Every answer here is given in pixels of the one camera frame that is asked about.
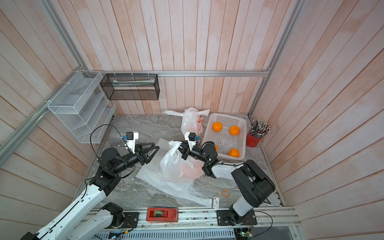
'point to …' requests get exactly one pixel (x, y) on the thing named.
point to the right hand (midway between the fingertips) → (173, 142)
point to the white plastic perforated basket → (225, 144)
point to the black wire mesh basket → (131, 86)
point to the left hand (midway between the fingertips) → (157, 148)
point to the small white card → (216, 202)
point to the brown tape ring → (225, 192)
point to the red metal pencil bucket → (252, 141)
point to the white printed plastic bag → (191, 121)
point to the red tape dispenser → (162, 215)
